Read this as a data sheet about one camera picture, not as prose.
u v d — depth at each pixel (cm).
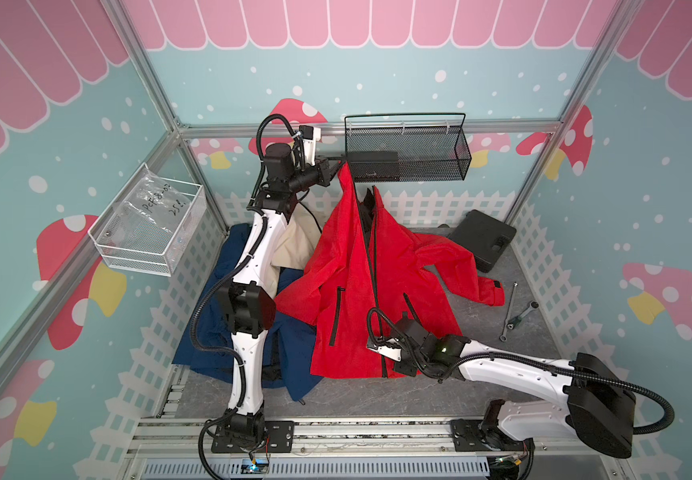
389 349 70
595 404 41
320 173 72
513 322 93
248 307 57
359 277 83
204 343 85
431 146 95
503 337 92
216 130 88
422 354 63
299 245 99
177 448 74
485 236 111
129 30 71
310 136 71
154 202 73
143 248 61
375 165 97
